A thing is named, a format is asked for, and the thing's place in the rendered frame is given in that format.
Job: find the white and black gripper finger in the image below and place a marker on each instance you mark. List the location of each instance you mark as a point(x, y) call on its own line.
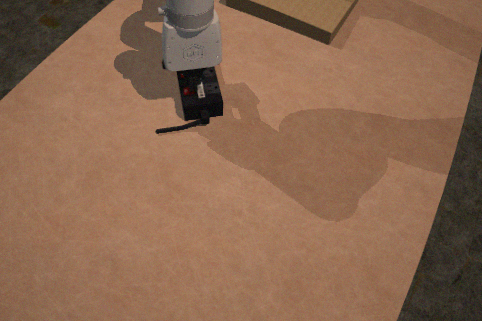
point(197, 77)
point(188, 78)

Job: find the black power strip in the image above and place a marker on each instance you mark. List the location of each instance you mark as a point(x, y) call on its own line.
point(202, 104)

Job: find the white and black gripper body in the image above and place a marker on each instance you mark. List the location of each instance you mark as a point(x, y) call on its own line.
point(191, 50)

